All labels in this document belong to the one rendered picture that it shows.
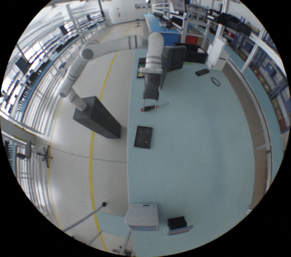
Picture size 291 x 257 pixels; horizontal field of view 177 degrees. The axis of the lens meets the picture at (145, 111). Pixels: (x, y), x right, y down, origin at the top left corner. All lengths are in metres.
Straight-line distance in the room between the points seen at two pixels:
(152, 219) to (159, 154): 0.31
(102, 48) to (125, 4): 11.46
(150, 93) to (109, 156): 1.36
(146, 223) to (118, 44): 0.72
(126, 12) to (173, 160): 11.89
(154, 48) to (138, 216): 0.67
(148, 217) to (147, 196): 0.14
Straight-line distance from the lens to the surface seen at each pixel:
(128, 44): 0.45
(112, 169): 1.62
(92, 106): 0.91
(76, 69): 0.60
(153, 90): 0.42
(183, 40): 2.26
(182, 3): 1.80
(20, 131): 4.01
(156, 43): 0.44
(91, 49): 0.47
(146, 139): 0.48
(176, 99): 0.59
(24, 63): 3.65
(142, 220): 0.43
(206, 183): 0.58
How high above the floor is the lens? 1.47
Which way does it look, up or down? 62 degrees down
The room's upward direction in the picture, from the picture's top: 9 degrees counter-clockwise
